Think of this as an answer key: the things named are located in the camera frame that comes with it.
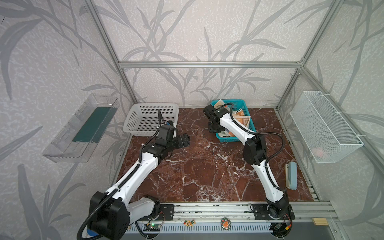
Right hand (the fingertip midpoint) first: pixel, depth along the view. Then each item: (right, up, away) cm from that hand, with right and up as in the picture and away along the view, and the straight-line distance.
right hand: (214, 126), depth 100 cm
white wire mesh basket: (+44, -3, -39) cm, 58 cm away
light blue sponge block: (+41, -26, -18) cm, 52 cm away
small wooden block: (+48, -45, -29) cm, 72 cm away
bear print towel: (+5, +17, +12) cm, 21 cm away
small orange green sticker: (-15, -45, -29) cm, 56 cm away
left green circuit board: (-33, -48, -28) cm, 65 cm away
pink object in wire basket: (+49, -12, -27) cm, 57 cm away
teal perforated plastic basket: (+21, +16, +12) cm, 29 cm away
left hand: (-18, -4, -18) cm, 25 cm away
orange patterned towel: (+18, +7, +5) cm, 20 cm away
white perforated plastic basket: (-53, +5, +13) cm, 55 cm away
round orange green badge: (+3, -46, -29) cm, 54 cm away
